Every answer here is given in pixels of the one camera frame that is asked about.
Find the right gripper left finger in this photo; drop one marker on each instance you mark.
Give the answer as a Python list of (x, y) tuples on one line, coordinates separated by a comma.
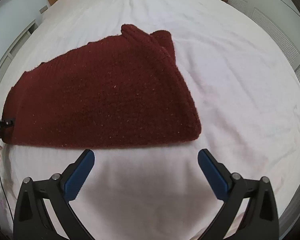
[(31, 219)]

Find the white shelf unit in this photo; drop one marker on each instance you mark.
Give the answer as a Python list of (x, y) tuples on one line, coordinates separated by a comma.
[(16, 45)]

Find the white wardrobe doors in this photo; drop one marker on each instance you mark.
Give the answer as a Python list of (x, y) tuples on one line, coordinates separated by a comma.
[(281, 20)]

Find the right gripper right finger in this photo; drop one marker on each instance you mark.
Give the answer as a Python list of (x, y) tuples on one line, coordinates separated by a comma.
[(260, 219)]

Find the dark red knitted sweater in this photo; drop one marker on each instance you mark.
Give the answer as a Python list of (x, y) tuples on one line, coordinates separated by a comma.
[(121, 91)]

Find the left wall switch plate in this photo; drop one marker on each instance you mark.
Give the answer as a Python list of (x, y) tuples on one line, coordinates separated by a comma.
[(43, 9)]

